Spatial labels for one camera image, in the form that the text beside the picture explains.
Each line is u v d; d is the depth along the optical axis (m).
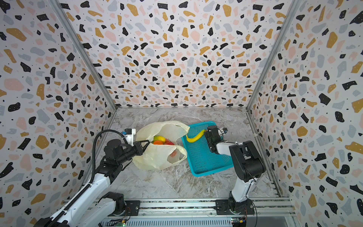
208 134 0.81
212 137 0.78
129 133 0.70
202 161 0.91
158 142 0.93
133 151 0.69
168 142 0.96
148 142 0.77
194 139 1.00
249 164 0.49
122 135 0.68
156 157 0.74
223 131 0.90
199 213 0.73
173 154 0.72
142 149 0.74
